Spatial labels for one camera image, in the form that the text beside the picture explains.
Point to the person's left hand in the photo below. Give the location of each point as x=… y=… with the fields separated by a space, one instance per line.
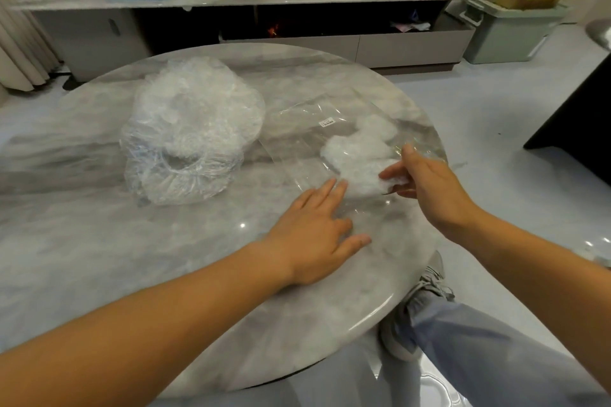
x=310 y=240

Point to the long grey low cabinet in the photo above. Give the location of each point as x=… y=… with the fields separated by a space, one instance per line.
x=81 y=39

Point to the person's blue jeans leg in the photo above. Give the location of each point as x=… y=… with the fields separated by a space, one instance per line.
x=487 y=359

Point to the person's right hand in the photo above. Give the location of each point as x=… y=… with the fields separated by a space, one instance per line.
x=439 y=192

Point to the person's right forearm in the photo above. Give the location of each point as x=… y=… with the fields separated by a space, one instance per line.
x=544 y=287

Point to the green storage bin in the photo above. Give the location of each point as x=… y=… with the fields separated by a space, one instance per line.
x=511 y=37

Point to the clear plastic bag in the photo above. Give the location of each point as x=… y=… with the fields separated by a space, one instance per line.
x=286 y=149

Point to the person's left forearm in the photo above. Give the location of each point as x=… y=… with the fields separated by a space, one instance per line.
x=143 y=335

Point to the beige curtain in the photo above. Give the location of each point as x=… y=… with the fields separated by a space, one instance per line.
x=24 y=49

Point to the pile of clear plastic caps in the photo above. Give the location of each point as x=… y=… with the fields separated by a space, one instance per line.
x=191 y=125

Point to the grey sneaker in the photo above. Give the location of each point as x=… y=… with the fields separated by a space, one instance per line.
x=410 y=321

